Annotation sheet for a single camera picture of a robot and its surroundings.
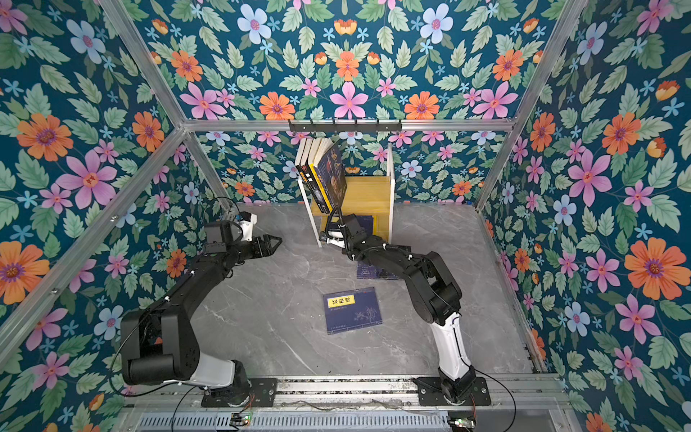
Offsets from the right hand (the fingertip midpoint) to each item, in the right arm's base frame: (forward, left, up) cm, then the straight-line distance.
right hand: (352, 227), depth 98 cm
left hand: (-9, +25, +8) cm, 28 cm away
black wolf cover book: (-2, +11, +22) cm, 25 cm away
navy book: (-27, 0, -11) cm, 29 cm away
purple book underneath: (-12, -5, -10) cm, 17 cm away
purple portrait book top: (+5, +6, +26) cm, 27 cm away
